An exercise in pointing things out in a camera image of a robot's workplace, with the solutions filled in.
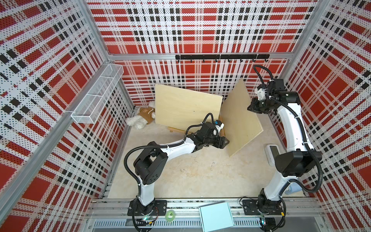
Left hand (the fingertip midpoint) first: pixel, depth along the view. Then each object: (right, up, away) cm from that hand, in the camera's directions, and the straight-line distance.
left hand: (226, 139), depth 85 cm
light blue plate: (-9, -35, -17) cm, 39 cm away
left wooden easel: (-36, +5, +20) cm, 41 cm away
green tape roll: (-32, -35, -11) cm, 49 cm away
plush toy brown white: (-56, +16, +22) cm, 62 cm away
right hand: (+12, +18, -6) cm, 23 cm away
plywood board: (-28, +19, +6) cm, 34 cm away
